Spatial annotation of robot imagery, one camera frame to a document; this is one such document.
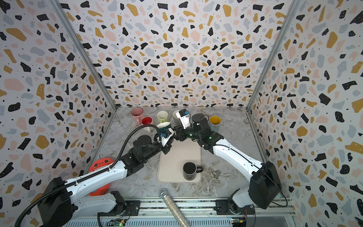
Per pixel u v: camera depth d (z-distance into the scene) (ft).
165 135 1.99
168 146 2.17
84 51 2.83
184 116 2.17
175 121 3.34
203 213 2.40
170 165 2.95
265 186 1.36
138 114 3.48
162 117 3.46
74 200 1.38
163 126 2.36
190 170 2.57
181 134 2.15
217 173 2.79
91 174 1.54
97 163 2.62
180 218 2.27
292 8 2.36
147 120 3.40
